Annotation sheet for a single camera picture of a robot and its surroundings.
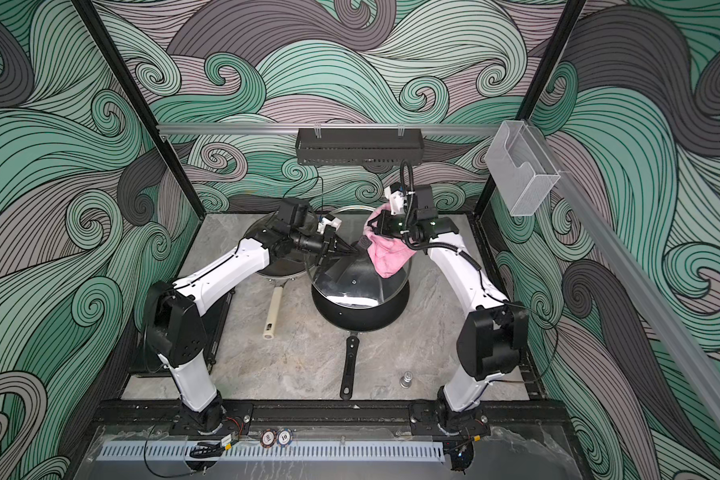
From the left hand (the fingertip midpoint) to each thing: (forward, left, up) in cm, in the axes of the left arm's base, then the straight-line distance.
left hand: (357, 249), depth 73 cm
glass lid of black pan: (-4, +1, -8) cm, 9 cm away
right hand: (+11, -2, -2) cm, 11 cm away
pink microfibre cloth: (+2, -9, -5) cm, 10 cm away
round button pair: (-36, +21, -28) cm, 51 cm away
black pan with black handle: (-8, 0, -23) cm, 25 cm away
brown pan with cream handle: (+1, +25, -20) cm, 32 cm away
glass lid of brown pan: (-5, +15, +1) cm, 16 cm away
